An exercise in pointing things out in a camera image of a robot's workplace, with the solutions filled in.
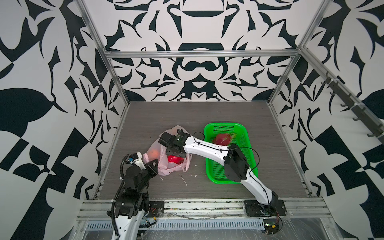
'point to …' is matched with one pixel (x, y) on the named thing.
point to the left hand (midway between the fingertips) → (158, 158)
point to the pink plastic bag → (164, 168)
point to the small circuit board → (271, 226)
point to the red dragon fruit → (224, 139)
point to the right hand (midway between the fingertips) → (172, 151)
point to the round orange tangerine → (153, 154)
